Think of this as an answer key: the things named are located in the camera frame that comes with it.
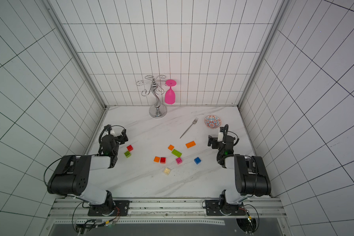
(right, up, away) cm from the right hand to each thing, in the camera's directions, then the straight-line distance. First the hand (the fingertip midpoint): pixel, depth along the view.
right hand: (218, 133), depth 95 cm
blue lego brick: (-15, -16, -6) cm, 23 cm away
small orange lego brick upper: (-32, -9, 0) cm, 33 cm away
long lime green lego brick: (-28, -12, -2) cm, 31 cm away
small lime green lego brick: (-59, -12, -5) cm, 60 cm away
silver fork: (-21, +1, +10) cm, 23 cm away
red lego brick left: (-58, -9, -2) cm, 59 cm away
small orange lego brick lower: (-40, -16, -5) cm, 43 cm away
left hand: (-67, 0, 0) cm, 67 cm away
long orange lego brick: (-19, -8, +3) cm, 20 cm away
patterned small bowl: (-1, +8, +12) cm, 15 cm away
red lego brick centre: (-36, -16, -7) cm, 40 cm away
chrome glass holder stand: (-43, +16, +22) cm, 51 cm away
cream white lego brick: (-34, -21, -9) cm, 41 cm away
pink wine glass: (-33, +26, +8) cm, 43 cm away
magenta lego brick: (-27, -16, -7) cm, 32 cm away
